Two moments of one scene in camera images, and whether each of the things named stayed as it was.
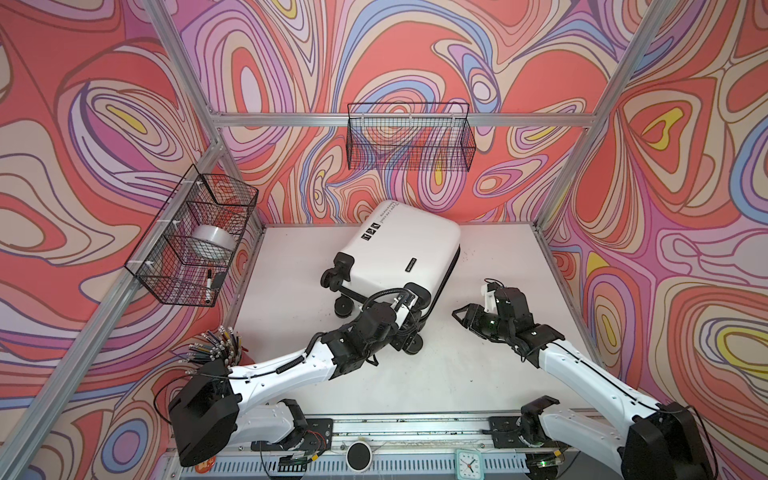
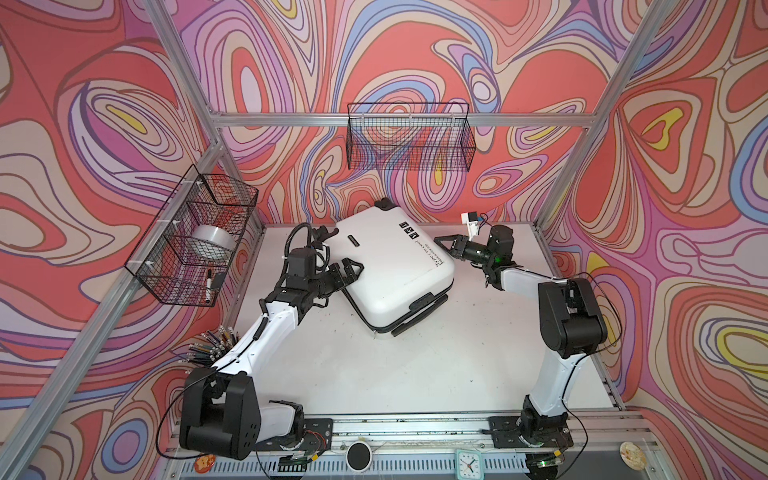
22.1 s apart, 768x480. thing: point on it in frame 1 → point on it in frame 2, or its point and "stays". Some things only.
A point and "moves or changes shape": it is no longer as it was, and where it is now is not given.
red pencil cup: x=222 y=343 stays
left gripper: x=403 y=337 → x=350 y=277
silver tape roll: x=213 y=242 stays
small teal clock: x=469 y=464 stays
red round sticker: x=205 y=466 stays
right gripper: x=471 y=322 → x=458 y=245
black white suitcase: x=400 y=248 moves or changes shape
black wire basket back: x=410 y=136 stays
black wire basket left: x=183 y=256 stays
